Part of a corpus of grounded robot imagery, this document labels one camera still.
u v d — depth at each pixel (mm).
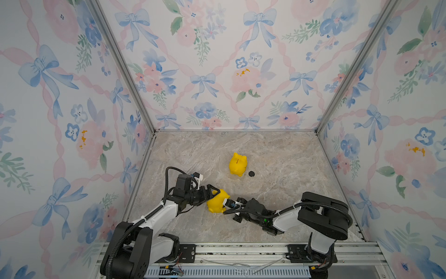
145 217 475
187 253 734
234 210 702
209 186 780
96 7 682
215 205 795
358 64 859
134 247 414
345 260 732
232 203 703
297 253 734
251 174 1001
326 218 470
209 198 748
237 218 750
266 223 674
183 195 685
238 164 927
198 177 819
